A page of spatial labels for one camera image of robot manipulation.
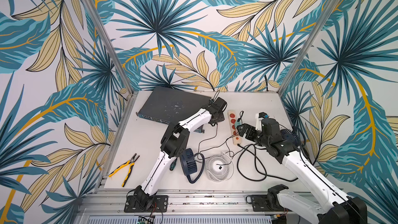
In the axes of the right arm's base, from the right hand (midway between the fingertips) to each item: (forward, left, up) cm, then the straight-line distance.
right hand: (235, 132), depth 80 cm
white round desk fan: (-15, +9, -10) cm, 20 cm away
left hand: (+17, +5, -12) cm, 22 cm away
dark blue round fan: (+3, -33, -10) cm, 34 cm away
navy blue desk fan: (-14, +24, -5) cm, 28 cm away
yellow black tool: (-8, +56, -16) cm, 59 cm away
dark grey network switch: (+29, +40, -12) cm, 51 cm away
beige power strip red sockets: (+3, -4, -14) cm, 15 cm away
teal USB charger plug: (+12, -5, -10) cm, 16 cm away
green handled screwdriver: (-11, +33, -13) cm, 37 cm away
